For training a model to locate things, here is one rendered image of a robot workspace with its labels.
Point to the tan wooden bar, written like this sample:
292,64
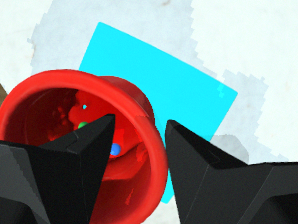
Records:
3,94

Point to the red cup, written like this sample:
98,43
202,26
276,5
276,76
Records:
51,103

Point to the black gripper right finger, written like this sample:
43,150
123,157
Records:
213,187

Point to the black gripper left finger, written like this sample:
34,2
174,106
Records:
59,180

